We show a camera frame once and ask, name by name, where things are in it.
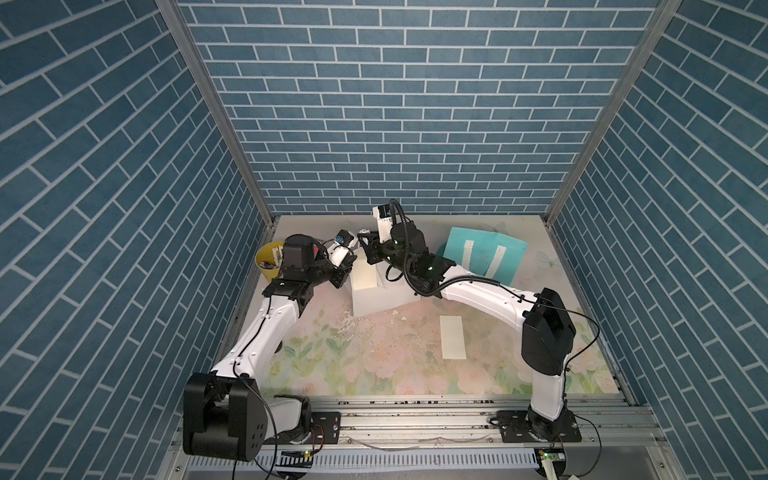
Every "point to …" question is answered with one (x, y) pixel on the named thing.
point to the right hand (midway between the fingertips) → (363, 236)
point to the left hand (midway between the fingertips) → (359, 255)
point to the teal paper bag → (486, 253)
